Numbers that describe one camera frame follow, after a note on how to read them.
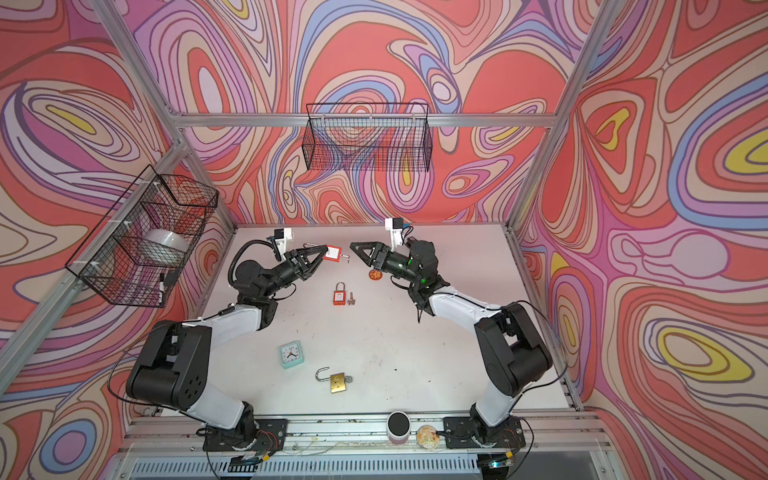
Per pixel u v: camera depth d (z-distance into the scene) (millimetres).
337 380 807
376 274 1046
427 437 732
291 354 847
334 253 765
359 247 746
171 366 456
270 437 721
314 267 750
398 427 705
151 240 690
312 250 750
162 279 737
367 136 986
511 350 464
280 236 751
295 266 754
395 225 734
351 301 982
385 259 705
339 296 982
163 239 735
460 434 729
